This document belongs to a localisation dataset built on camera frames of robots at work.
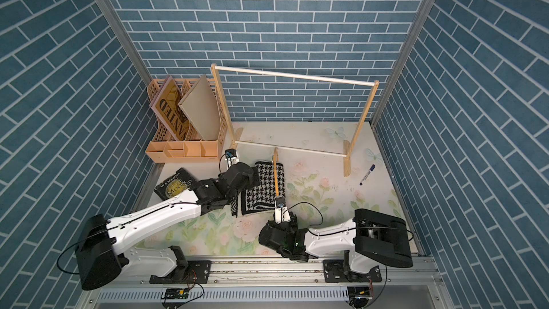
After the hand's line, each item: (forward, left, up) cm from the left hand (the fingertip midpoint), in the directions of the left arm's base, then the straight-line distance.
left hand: (255, 173), depth 79 cm
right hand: (-10, -9, -12) cm, 18 cm away
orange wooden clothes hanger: (+19, -7, -18) cm, 27 cm away
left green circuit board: (-35, +26, -21) cm, 48 cm away
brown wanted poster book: (+31, +42, +7) cm, 52 cm away
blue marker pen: (+10, -51, -16) cm, 54 cm away
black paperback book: (+6, +36, -18) cm, 40 cm away
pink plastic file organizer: (+25, +32, -2) cm, 41 cm away
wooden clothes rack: (+20, -42, -15) cm, 49 cm away
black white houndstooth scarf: (-4, -2, -11) cm, 12 cm away
